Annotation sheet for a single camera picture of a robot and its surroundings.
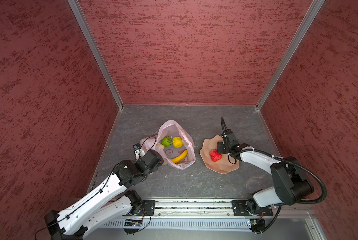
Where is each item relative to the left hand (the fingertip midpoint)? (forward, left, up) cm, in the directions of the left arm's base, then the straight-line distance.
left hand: (150, 166), depth 74 cm
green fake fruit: (+19, -6, -7) cm, 21 cm away
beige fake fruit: (+17, -2, -9) cm, 19 cm away
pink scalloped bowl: (+6, -42, -12) cm, 44 cm away
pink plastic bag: (+23, -10, +1) cm, 25 cm away
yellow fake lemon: (+18, -13, -7) cm, 24 cm away
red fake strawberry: (+10, -36, -8) cm, 38 cm away
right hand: (+16, -41, -11) cm, 45 cm away
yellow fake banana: (+10, -15, -11) cm, 21 cm away
